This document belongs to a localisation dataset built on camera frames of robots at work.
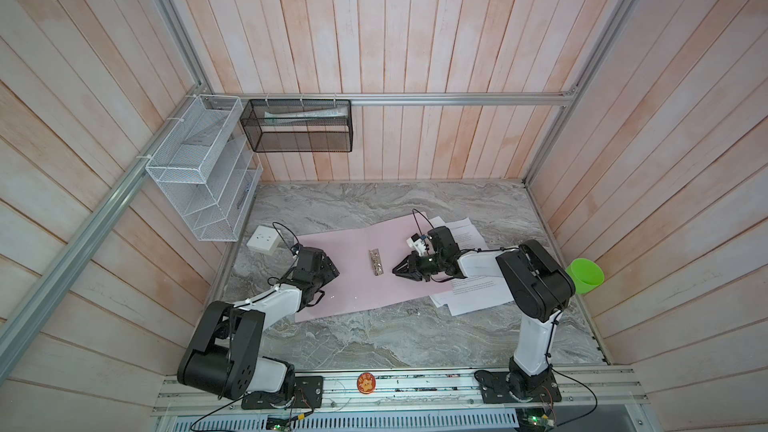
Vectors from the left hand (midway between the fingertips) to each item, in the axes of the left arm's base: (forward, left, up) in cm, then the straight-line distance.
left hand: (327, 273), depth 93 cm
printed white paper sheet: (-6, -45, -2) cm, 46 cm away
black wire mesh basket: (+46, +12, +24) cm, 53 cm away
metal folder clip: (+3, -16, 0) cm, 16 cm away
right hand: (0, -22, +1) cm, 22 cm away
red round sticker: (-30, -13, -1) cm, 33 cm away
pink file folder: (+8, -12, -2) cm, 14 cm away
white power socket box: (+11, +22, +2) cm, 25 cm away
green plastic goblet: (-7, -72, +14) cm, 74 cm away
